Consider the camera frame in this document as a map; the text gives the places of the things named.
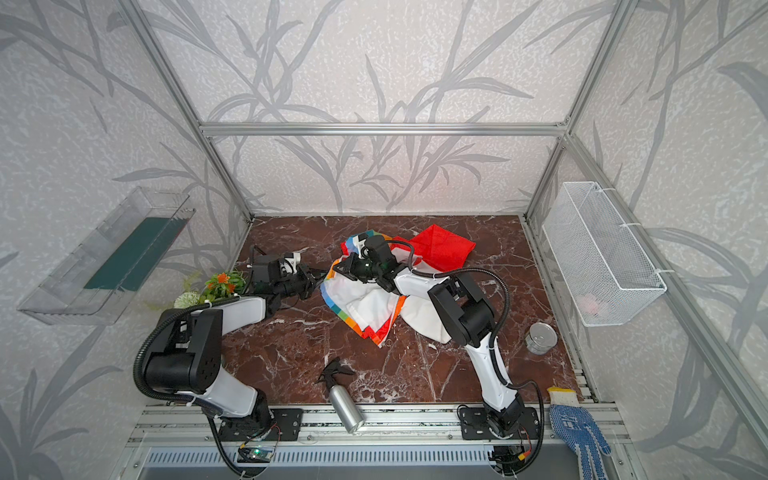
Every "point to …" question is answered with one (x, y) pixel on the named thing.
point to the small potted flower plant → (221, 285)
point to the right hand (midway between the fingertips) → (333, 260)
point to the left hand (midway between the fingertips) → (332, 263)
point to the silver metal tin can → (541, 338)
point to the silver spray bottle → (340, 396)
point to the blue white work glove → (580, 430)
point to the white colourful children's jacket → (373, 313)
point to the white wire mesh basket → (606, 272)
